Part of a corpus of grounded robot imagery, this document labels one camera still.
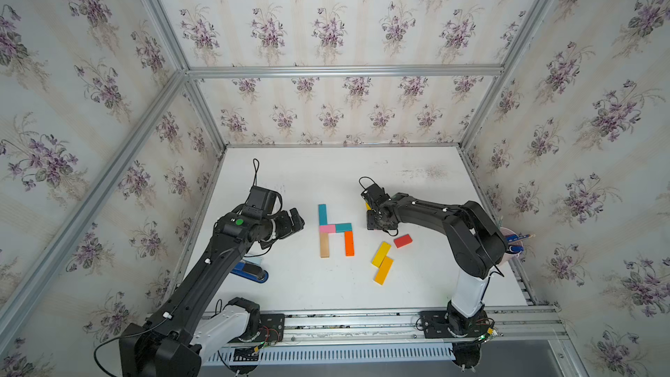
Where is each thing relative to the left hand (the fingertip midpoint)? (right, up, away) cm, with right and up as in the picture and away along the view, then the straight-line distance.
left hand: (296, 229), depth 77 cm
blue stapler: (-15, -14, +3) cm, 21 cm away
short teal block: (+14, -3, +16) cm, 22 cm away
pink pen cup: (+68, -4, +3) cm, 68 cm away
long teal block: (+7, 0, +19) cm, 20 cm away
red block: (+36, -7, +13) cm, 39 cm away
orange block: (+17, -8, +13) cm, 23 cm away
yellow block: (+28, -11, +11) cm, 32 cm away
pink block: (+9, -4, +16) cm, 18 cm away
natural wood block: (+8, -8, +11) cm, 16 cm away
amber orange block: (+28, -15, +7) cm, 32 cm away
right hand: (+28, -2, +18) cm, 34 cm away
